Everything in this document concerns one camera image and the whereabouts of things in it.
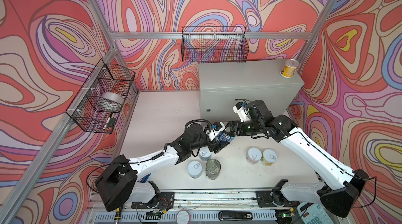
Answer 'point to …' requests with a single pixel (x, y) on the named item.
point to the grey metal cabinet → (223, 85)
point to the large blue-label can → (222, 137)
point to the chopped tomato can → (213, 168)
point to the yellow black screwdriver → (118, 216)
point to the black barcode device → (233, 215)
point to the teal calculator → (313, 213)
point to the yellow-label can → (269, 156)
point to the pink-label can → (254, 155)
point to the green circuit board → (153, 215)
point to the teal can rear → (204, 153)
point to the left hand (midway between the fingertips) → (225, 134)
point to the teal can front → (194, 169)
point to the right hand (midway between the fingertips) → (231, 133)
